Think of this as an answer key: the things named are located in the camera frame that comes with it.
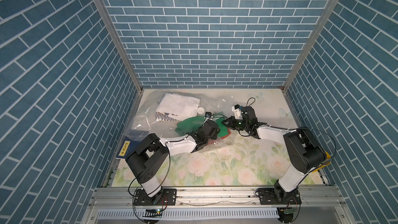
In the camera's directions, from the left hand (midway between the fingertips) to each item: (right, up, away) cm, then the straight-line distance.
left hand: (217, 128), depth 90 cm
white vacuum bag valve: (-10, +10, +11) cm, 18 cm away
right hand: (+4, +4, +1) cm, 5 cm away
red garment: (-3, -7, -4) cm, 8 cm away
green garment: (-17, +2, +4) cm, 18 cm away
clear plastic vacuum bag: (-44, +5, +1) cm, 45 cm away
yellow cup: (+53, -13, -16) cm, 57 cm away
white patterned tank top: (-26, +13, +9) cm, 30 cm away
